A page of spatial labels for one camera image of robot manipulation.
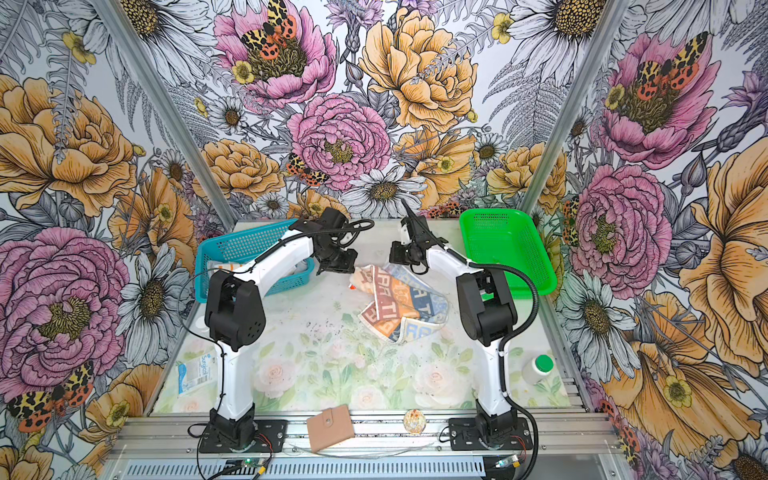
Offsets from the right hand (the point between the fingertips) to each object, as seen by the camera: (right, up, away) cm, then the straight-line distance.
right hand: (391, 260), depth 99 cm
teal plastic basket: (-53, +5, +9) cm, 54 cm away
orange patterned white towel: (-20, -1, -32) cm, 38 cm away
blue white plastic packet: (-54, -30, -15) cm, 64 cm away
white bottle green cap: (+37, -27, -23) cm, 51 cm away
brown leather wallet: (-14, -40, -25) cm, 49 cm away
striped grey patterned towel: (+4, -14, -5) cm, 15 cm away
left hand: (-12, -4, -7) cm, 15 cm away
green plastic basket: (+44, +8, +18) cm, 48 cm away
